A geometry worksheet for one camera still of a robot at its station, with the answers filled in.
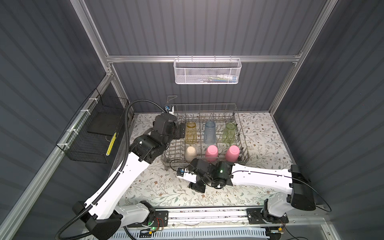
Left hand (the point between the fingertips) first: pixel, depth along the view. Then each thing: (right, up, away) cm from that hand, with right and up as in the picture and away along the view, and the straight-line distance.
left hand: (175, 124), depth 67 cm
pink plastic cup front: (+18, -16, +16) cm, 29 cm away
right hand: (+7, -28, +5) cm, 29 cm away
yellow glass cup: (+6, -5, +29) cm, 31 cm away
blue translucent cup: (+18, -8, +29) cm, 35 cm away
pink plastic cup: (+30, -16, +16) cm, 38 cm away
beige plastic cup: (+7, -17, +17) cm, 25 cm away
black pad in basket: (-39, +1, +14) cm, 42 cm away
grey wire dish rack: (+31, +10, +60) cm, 68 cm away
